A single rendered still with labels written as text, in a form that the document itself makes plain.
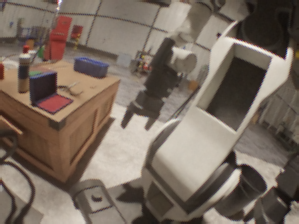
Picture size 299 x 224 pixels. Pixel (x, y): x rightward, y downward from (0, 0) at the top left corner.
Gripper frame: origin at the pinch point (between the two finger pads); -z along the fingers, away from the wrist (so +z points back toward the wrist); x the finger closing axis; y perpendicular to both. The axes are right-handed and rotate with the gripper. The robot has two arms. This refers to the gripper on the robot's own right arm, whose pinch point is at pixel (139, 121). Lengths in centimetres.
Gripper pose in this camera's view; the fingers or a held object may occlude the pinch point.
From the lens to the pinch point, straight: 43.3
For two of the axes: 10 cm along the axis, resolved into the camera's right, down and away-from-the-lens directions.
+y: 5.9, 5.1, -6.3
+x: -6.5, -1.6, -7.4
